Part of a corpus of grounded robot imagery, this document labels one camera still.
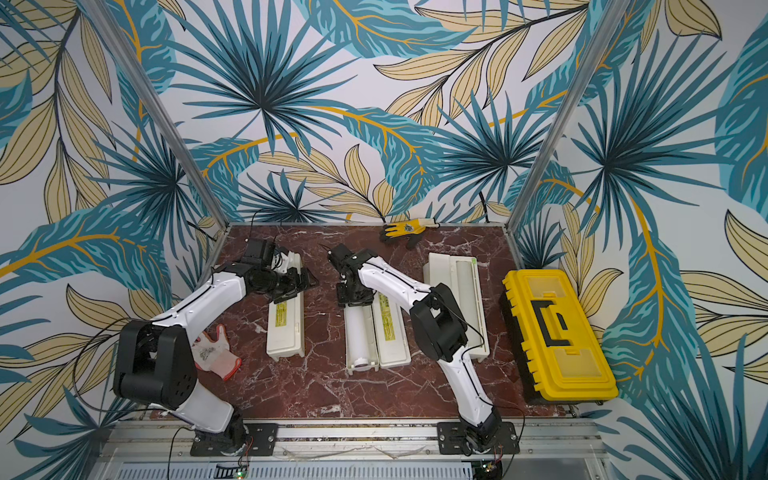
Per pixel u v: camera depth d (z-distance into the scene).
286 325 0.84
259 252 0.70
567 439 0.76
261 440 0.74
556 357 0.70
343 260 0.75
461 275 0.98
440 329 0.55
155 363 0.44
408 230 1.17
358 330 0.83
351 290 0.78
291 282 0.78
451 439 0.73
